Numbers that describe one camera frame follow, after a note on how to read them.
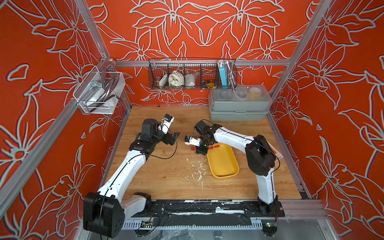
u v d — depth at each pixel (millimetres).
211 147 954
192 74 956
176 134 713
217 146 949
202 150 797
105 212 380
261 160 515
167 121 673
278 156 837
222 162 914
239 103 1032
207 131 693
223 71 835
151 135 608
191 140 815
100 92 697
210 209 743
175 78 882
